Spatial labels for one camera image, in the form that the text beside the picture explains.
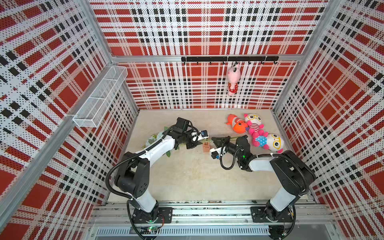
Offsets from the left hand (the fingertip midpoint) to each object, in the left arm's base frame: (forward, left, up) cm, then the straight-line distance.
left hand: (200, 137), depth 89 cm
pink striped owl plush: (+17, -38, -7) cm, 42 cm away
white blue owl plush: (0, -47, -6) cm, 48 cm away
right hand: (+1, -9, +3) cm, 10 cm away
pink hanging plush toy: (+33, -21, +22) cm, 45 cm away
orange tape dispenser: (0, -4, -12) cm, 12 cm away
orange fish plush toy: (+14, -27, -5) cm, 30 cm away
